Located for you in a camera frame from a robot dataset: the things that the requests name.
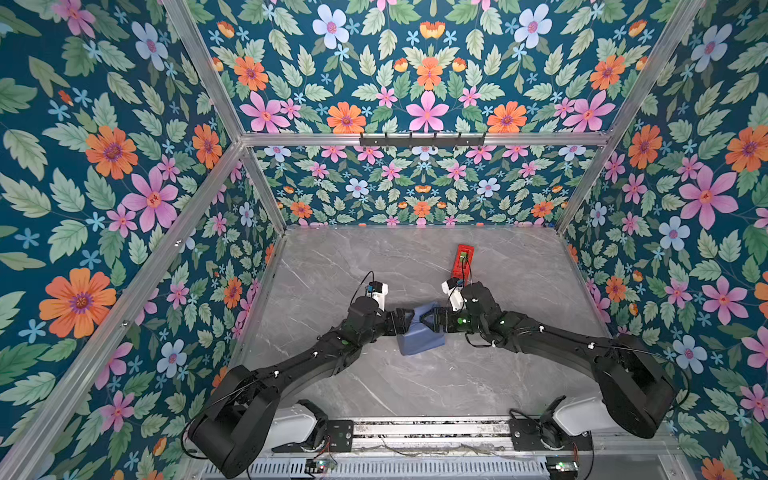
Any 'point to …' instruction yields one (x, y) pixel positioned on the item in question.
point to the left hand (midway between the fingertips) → (409, 309)
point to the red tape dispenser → (463, 263)
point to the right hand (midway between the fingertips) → (429, 317)
